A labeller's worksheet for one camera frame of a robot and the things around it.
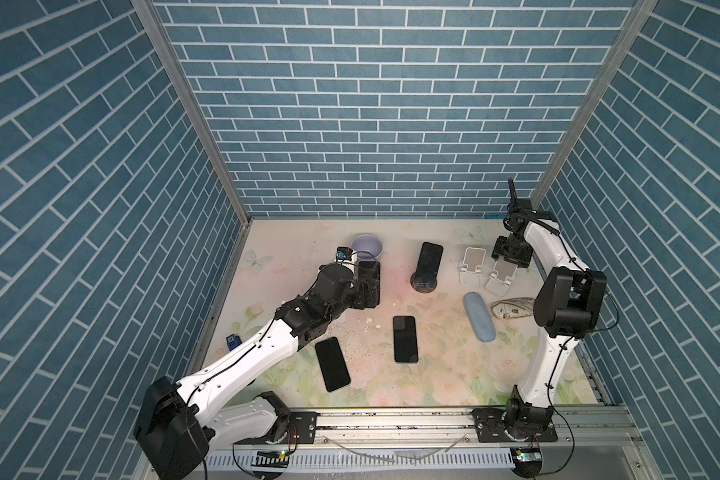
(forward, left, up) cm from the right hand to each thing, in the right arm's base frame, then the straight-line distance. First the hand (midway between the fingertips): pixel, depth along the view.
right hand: (505, 256), depth 96 cm
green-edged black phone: (-25, +31, -11) cm, 42 cm away
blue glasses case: (-18, +8, -9) cm, 22 cm away
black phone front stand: (-35, +52, -11) cm, 64 cm away
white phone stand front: (-6, +2, -6) cm, 9 cm away
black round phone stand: (-9, +27, -9) cm, 30 cm away
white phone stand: (0, +9, -4) cm, 10 cm away
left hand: (-20, +43, +10) cm, 48 cm away
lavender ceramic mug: (+5, +46, -5) cm, 46 cm away
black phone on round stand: (-4, +25, -2) cm, 25 cm away
